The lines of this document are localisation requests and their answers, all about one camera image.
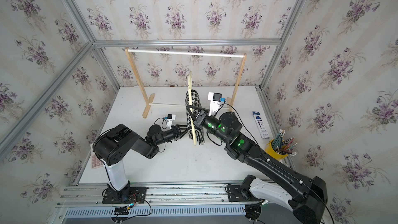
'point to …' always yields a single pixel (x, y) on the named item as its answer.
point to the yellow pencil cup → (278, 149)
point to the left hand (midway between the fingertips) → (192, 132)
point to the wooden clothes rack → (148, 99)
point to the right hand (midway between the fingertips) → (188, 107)
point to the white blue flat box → (263, 131)
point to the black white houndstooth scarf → (196, 134)
